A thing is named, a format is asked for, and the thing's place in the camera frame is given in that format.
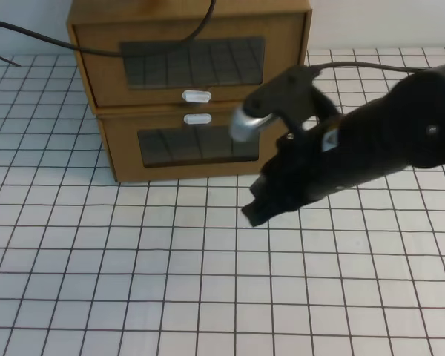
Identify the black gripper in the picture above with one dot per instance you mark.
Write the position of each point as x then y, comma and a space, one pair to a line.
296, 176

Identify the white plastic handle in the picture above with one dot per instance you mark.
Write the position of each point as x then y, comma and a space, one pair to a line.
197, 119
196, 96

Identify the brown cardboard shoebox drawer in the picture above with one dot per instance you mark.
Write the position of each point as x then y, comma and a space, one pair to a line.
230, 58

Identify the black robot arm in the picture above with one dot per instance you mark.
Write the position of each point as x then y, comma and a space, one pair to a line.
406, 127

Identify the lower brown cardboard shoebox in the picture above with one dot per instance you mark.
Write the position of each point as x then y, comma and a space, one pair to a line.
153, 143

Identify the white grid tablecloth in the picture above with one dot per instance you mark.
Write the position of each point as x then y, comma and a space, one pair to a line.
89, 266

